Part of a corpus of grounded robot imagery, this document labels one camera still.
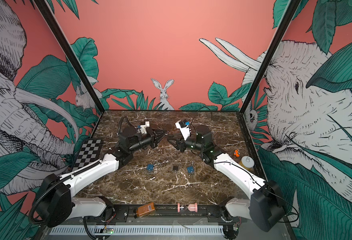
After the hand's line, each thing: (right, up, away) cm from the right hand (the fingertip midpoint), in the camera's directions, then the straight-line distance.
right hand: (168, 137), depth 71 cm
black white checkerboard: (-52, -12, +22) cm, 58 cm away
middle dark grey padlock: (+3, -21, +19) cm, 28 cm away
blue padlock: (-13, -20, +19) cm, 31 cm away
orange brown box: (-12, -36, 0) cm, 38 cm away
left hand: (0, +4, -1) cm, 4 cm away
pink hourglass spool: (+12, -36, +4) cm, 38 cm away
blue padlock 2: (+12, -21, +17) cm, 29 cm away
